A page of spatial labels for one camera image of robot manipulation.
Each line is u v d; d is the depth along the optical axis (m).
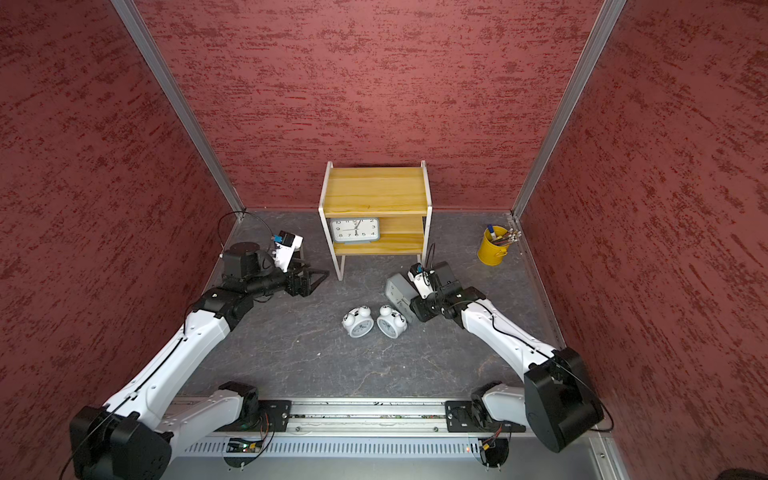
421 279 0.77
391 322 0.82
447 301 0.64
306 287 0.67
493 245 0.98
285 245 0.66
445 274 0.67
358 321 0.82
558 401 0.41
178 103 0.88
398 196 0.79
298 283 0.67
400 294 0.88
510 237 0.92
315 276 0.73
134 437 0.37
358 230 0.88
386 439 0.72
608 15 0.71
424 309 0.76
